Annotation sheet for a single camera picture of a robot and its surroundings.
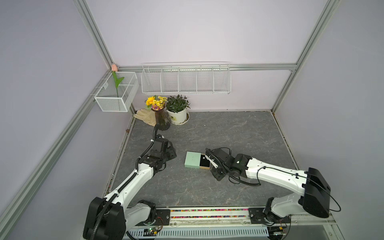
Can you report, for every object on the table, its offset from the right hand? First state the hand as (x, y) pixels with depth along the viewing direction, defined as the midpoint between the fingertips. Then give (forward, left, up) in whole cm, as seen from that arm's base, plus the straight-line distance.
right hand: (214, 169), depth 80 cm
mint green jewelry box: (+9, +11, -7) cm, 16 cm away
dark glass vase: (+36, +33, +1) cm, 49 cm away
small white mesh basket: (+29, +57, +25) cm, 69 cm away
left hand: (+10, +23, +2) cm, 25 cm away
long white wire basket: (+55, +18, +20) cm, 61 cm away
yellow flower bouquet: (+36, +34, +15) cm, 52 cm away
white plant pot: (+40, +22, -4) cm, 46 cm away
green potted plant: (+42, +23, +9) cm, 48 cm away
